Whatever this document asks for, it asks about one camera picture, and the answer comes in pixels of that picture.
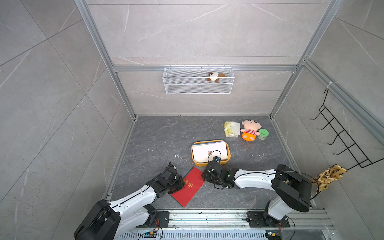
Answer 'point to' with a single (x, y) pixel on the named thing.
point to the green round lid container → (263, 134)
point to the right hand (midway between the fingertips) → (203, 176)
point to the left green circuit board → (151, 234)
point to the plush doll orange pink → (249, 132)
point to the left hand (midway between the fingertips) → (187, 181)
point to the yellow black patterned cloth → (334, 172)
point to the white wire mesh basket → (192, 80)
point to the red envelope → (193, 181)
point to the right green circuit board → (272, 235)
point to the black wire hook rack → (320, 111)
